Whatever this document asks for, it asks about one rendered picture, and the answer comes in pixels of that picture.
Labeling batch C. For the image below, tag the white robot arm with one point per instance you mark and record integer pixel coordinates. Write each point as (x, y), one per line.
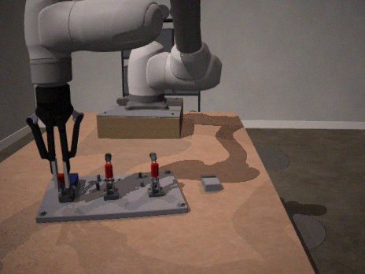
(56, 28)

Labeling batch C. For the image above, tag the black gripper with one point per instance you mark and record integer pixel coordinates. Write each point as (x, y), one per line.
(51, 115)

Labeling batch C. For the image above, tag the blue block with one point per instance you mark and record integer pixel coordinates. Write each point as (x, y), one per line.
(74, 180)

